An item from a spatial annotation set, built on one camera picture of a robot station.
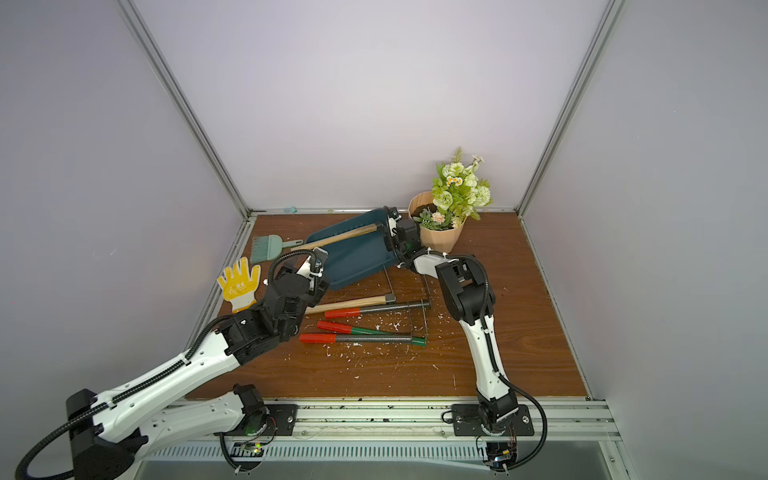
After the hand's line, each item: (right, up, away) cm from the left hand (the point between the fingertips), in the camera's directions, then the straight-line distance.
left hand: (311, 264), depth 72 cm
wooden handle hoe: (+9, +9, +38) cm, 40 cm away
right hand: (+20, +12, +33) cm, 40 cm away
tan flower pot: (+37, +6, +23) cm, 43 cm away
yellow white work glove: (-33, -10, +28) cm, 44 cm away
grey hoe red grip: (+9, -17, +18) cm, 26 cm away
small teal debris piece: (-25, +18, +54) cm, 62 cm away
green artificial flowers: (+40, +20, +15) cm, 47 cm away
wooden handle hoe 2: (+7, -15, +20) cm, 26 cm away
